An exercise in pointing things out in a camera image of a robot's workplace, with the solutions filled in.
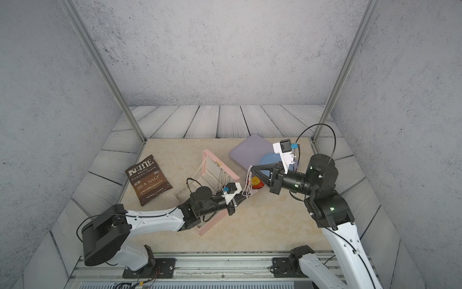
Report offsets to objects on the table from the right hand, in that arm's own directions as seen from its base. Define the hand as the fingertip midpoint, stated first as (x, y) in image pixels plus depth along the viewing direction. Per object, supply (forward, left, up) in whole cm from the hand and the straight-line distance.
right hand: (253, 172), depth 54 cm
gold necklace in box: (+14, +12, -24) cm, 31 cm away
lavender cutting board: (+50, -1, -46) cm, 68 cm away
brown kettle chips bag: (+21, +55, -38) cm, 70 cm away
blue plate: (+37, -14, -38) cm, 55 cm away
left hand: (+2, 0, -19) cm, 19 cm away
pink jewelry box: (+19, +18, -29) cm, 39 cm away
